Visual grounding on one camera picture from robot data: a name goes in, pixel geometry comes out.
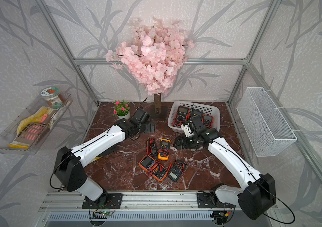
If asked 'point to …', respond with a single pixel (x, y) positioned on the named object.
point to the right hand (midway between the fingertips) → (179, 144)
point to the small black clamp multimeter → (151, 147)
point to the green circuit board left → (104, 213)
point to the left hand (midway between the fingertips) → (148, 126)
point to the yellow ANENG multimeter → (164, 150)
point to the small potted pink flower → (121, 109)
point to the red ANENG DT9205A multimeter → (182, 114)
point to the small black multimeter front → (176, 170)
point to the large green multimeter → (196, 115)
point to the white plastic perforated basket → (206, 109)
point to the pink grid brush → (30, 132)
